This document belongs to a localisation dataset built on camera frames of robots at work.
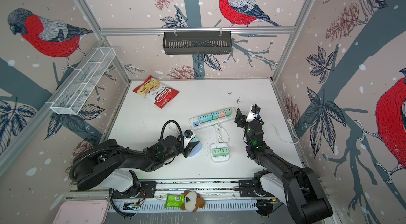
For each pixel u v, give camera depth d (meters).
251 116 0.74
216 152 0.78
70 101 0.70
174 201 0.70
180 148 0.73
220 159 0.81
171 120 0.66
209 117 0.92
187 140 0.72
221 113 0.93
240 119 0.76
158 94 1.07
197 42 1.05
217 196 0.73
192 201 0.68
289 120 1.00
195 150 0.82
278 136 0.90
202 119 0.91
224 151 0.79
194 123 0.95
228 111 0.95
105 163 0.44
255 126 0.65
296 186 0.41
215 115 0.92
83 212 0.66
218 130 0.92
